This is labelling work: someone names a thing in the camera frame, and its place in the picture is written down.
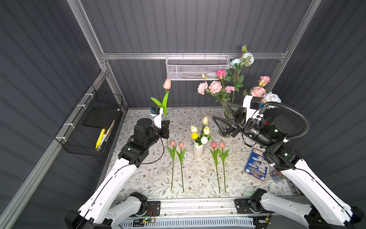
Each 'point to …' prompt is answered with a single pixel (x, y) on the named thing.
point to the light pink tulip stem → (172, 143)
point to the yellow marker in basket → (100, 138)
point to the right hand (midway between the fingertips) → (223, 110)
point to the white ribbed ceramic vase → (198, 150)
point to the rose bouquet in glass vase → (229, 89)
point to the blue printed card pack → (256, 166)
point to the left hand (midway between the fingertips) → (171, 122)
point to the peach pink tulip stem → (180, 157)
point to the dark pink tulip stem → (215, 156)
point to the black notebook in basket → (101, 118)
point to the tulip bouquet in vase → (203, 138)
